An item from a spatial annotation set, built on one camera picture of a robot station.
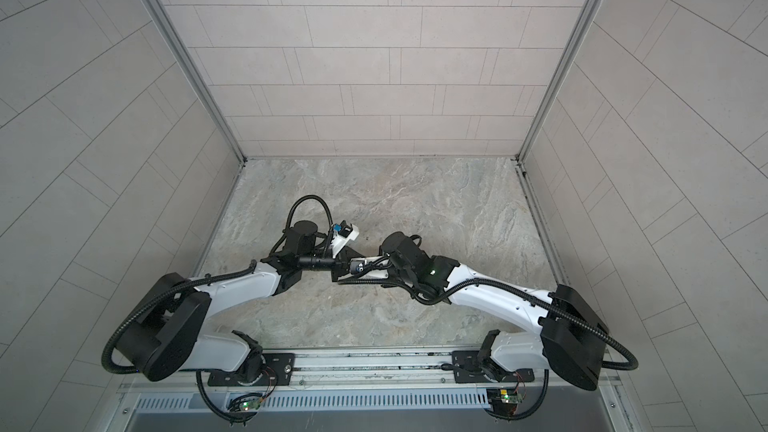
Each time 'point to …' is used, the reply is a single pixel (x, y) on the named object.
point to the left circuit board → (250, 404)
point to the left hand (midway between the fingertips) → (372, 262)
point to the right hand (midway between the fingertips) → (375, 258)
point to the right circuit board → (510, 398)
